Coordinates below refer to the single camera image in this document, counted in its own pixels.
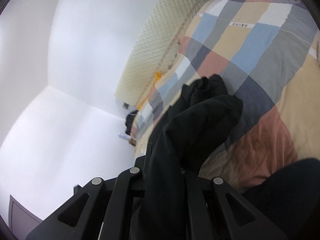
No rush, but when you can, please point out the black puffer jacket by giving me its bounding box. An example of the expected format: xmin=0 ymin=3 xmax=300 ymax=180
xmin=130 ymin=74 xmax=243 ymax=239

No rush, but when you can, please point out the black clothing on nightstand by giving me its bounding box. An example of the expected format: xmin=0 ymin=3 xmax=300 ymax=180
xmin=125 ymin=111 xmax=137 ymax=135

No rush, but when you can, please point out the yellow pillow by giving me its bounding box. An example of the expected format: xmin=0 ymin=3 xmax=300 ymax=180
xmin=137 ymin=71 xmax=163 ymax=111

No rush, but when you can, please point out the white spray bottle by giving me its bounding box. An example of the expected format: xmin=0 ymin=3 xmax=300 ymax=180
xmin=117 ymin=132 xmax=131 ymax=140

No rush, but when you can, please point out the cream quilted headboard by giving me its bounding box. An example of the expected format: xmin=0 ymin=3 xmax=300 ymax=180
xmin=115 ymin=0 xmax=209 ymax=107

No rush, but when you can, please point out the checkered patchwork bed quilt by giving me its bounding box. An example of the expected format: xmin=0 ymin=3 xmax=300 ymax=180
xmin=131 ymin=0 xmax=319 ymax=190

